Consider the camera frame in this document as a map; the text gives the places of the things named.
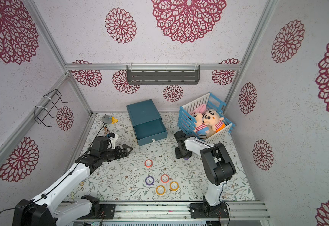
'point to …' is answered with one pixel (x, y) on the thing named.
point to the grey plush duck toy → (108, 120)
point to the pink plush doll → (201, 127)
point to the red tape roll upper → (148, 166)
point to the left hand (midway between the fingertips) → (127, 151)
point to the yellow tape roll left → (160, 189)
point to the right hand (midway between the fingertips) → (184, 157)
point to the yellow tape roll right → (174, 186)
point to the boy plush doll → (211, 117)
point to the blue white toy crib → (186, 122)
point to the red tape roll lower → (163, 181)
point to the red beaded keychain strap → (106, 131)
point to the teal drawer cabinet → (147, 123)
